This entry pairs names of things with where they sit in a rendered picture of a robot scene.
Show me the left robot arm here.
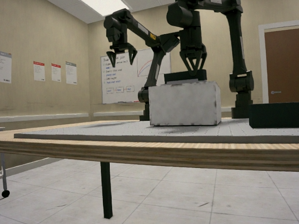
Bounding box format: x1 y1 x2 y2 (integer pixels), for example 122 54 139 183
160 0 254 111

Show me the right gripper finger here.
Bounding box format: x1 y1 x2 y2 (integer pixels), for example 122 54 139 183
106 51 116 67
128 47 137 65

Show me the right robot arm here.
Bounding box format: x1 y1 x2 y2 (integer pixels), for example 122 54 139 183
103 8 166 118

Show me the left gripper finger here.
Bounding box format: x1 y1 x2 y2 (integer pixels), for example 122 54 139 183
179 50 202 77
188 54 207 70

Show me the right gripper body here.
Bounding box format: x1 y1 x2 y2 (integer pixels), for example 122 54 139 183
110 42 136 55

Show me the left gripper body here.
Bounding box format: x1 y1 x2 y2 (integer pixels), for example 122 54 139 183
179 27 207 54

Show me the grey work mat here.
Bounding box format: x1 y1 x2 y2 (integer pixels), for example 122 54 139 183
14 119 299 143

